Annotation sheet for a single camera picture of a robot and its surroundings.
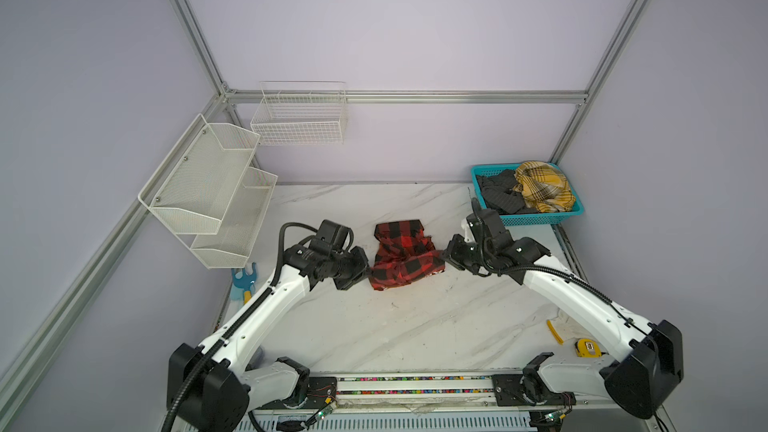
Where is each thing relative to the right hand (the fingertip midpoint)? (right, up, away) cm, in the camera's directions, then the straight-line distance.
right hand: (435, 251), depth 78 cm
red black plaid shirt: (-8, -4, +20) cm, 21 cm away
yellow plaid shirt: (+43, +19, +27) cm, 54 cm away
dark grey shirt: (+27, +16, +27) cm, 41 cm away
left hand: (-16, -5, -1) cm, 17 cm away
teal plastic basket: (+30, +8, +24) cm, 39 cm away
